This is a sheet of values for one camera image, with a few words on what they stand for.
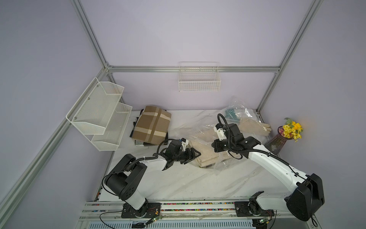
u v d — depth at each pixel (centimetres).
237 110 108
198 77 94
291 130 77
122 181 46
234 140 61
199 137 86
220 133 72
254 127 107
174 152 70
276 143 86
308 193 39
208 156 88
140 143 98
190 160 78
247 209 73
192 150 80
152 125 99
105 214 65
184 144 84
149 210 73
